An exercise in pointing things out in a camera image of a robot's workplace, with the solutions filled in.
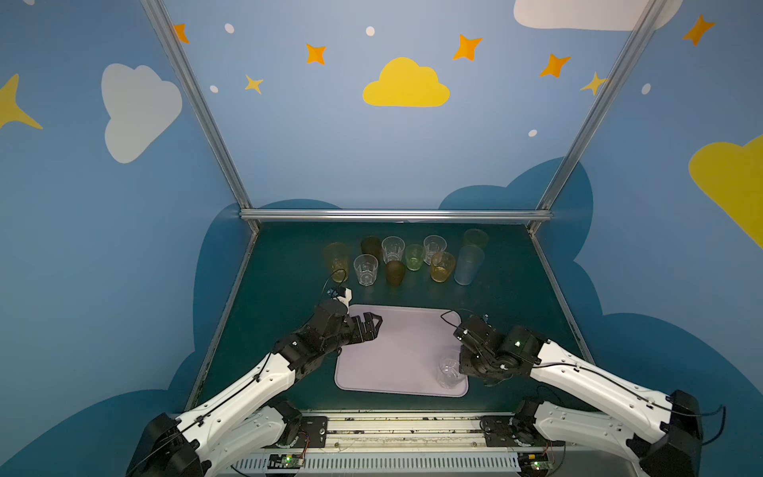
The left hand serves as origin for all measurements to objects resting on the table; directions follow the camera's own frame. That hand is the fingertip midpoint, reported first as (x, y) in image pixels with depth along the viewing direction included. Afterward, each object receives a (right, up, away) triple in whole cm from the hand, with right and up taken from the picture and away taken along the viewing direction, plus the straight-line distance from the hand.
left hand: (374, 323), depth 79 cm
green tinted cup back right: (+35, +25, +23) cm, 49 cm away
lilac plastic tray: (+9, -13, +10) cm, 18 cm away
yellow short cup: (+24, +14, +28) cm, 40 cm away
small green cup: (+14, +18, +30) cm, 37 cm away
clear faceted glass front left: (-4, +13, +26) cm, 30 cm away
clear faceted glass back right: (+21, +23, +31) cm, 44 cm away
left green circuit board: (-21, -31, -8) cm, 39 cm away
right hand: (+24, -10, -2) cm, 26 cm away
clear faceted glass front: (+21, -15, +4) cm, 26 cm away
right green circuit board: (+39, -33, -7) cm, 51 cm away
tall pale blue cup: (+32, +15, +23) cm, 42 cm away
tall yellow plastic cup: (-13, +17, +20) cm, 30 cm away
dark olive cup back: (-2, +22, +26) cm, 34 cm away
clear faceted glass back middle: (+6, +21, +32) cm, 39 cm away
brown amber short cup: (+6, +12, +27) cm, 30 cm away
